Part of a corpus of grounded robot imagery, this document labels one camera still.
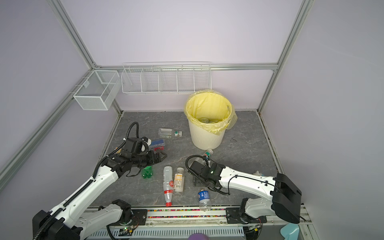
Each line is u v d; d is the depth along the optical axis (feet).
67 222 1.28
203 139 2.86
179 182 2.64
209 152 3.07
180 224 2.39
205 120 3.25
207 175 1.86
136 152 2.01
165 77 3.25
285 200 1.34
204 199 2.48
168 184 2.64
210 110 3.22
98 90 3.21
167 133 3.54
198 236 2.28
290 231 2.27
